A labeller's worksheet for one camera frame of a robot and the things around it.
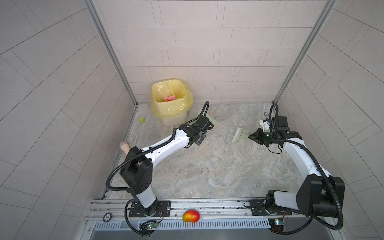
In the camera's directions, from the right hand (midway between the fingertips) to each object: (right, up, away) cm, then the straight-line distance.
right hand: (248, 135), depth 82 cm
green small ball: (-68, +8, +21) cm, 71 cm away
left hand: (-28, +1, +3) cm, 28 cm away
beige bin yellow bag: (-43, +12, +5) cm, 45 cm away
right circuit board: (+8, -39, -14) cm, 43 cm away
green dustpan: (-20, +8, +5) cm, 22 cm away
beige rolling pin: (-72, -8, +5) cm, 72 cm away
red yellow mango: (-31, -34, -16) cm, 49 cm away
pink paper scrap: (-46, +23, +16) cm, 54 cm away
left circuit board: (-50, -38, -17) cm, 65 cm away
